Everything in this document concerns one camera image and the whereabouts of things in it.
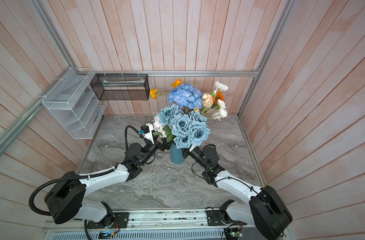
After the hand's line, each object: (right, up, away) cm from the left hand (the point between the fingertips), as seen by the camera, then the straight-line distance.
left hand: (168, 132), depth 73 cm
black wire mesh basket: (-36, +32, +31) cm, 57 cm away
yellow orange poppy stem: (-10, +23, +12) cm, 28 cm away
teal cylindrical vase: (+3, -13, +12) cm, 18 cm away
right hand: (+5, -2, +1) cm, 6 cm away
